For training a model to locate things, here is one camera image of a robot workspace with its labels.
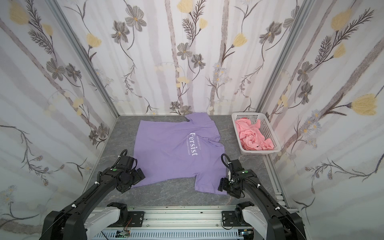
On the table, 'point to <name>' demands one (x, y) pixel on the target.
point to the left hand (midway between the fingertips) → (140, 179)
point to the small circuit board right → (248, 234)
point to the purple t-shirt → (174, 148)
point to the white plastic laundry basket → (266, 129)
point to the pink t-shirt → (250, 136)
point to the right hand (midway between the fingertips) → (225, 188)
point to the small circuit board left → (122, 233)
